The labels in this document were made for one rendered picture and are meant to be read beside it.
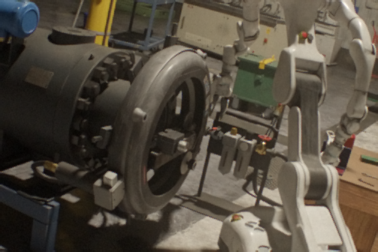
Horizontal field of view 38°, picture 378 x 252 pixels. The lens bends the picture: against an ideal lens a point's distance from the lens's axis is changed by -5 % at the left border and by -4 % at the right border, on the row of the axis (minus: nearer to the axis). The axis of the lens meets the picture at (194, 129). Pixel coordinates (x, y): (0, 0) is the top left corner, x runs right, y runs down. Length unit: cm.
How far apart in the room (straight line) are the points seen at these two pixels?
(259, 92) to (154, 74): 362
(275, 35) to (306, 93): 589
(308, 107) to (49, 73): 111
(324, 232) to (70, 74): 123
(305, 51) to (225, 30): 631
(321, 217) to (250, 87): 356
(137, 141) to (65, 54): 59
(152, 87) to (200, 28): 692
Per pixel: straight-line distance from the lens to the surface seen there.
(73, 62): 248
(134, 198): 232
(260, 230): 238
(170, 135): 230
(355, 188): 297
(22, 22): 253
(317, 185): 235
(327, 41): 1181
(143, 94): 217
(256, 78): 575
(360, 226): 305
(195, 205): 335
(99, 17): 605
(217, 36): 888
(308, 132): 243
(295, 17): 256
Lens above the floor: 132
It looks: 16 degrees down
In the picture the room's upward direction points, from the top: 13 degrees clockwise
